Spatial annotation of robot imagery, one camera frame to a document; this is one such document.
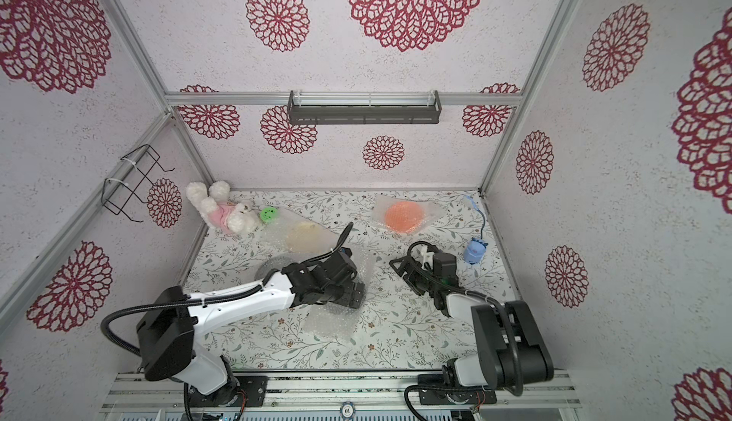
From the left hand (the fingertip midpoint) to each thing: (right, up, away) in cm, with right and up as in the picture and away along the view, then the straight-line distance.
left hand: (349, 293), depth 82 cm
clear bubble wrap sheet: (-5, -8, +2) cm, 10 cm away
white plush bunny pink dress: (-46, +24, +17) cm, 55 cm away
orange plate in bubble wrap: (+20, +22, +27) cm, 40 cm away
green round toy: (-32, +23, +25) cm, 46 cm away
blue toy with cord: (+41, +11, +13) cm, 44 cm away
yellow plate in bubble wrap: (-15, +14, +22) cm, 30 cm away
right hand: (+14, +6, +8) cm, 17 cm away
